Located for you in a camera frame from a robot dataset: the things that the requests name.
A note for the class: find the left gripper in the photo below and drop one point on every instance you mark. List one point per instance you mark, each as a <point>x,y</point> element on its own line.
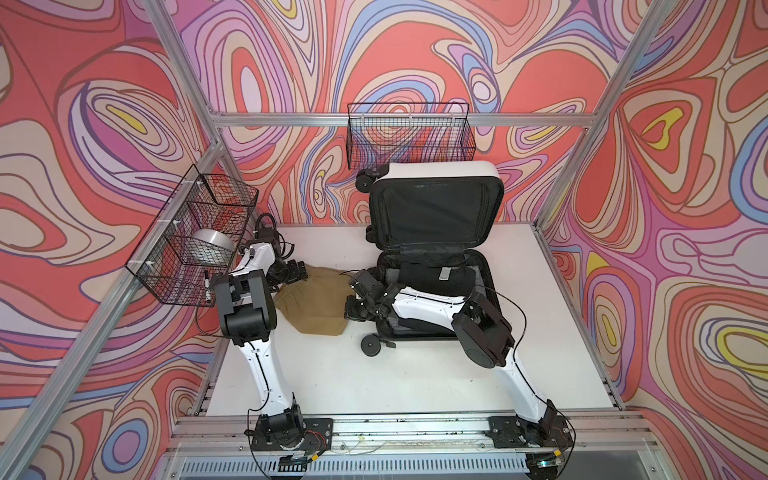
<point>292,274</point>

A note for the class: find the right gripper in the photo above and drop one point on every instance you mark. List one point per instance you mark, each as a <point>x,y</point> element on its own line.
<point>349,312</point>

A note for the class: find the khaki garment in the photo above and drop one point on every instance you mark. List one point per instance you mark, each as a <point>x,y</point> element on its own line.
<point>316,305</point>

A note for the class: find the black and white suitcase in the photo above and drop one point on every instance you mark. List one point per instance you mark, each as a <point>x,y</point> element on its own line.
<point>431,213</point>

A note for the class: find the black garment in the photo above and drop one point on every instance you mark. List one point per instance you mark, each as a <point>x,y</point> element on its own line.
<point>458,279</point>

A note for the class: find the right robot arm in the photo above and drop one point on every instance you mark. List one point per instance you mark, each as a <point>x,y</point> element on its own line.
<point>402,312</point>

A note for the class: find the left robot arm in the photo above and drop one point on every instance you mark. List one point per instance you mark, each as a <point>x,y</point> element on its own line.
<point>248,316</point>

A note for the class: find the black marker pen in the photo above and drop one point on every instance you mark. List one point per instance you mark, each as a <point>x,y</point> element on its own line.
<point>207,290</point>

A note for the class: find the green circuit board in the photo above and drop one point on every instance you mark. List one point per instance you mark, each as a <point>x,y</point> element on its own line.
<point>291,462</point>

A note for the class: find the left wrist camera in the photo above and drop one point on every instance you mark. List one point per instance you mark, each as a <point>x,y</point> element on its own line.
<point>268,234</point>

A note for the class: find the left wall wire basket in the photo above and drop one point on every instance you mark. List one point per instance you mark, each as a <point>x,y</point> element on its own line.
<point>199,201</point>

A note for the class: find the wall wire basket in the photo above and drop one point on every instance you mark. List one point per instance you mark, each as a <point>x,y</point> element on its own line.
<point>379,133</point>
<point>199,201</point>

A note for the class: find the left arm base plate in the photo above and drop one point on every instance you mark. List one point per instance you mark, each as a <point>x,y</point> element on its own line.
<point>281,433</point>

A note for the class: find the back wall wire basket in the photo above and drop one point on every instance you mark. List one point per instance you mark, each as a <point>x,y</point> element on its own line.
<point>379,133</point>

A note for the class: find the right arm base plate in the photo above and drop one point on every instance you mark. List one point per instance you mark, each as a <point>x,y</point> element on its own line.
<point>515,432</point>

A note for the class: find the aluminium front rail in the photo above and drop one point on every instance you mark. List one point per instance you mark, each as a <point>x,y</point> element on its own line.
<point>451,432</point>

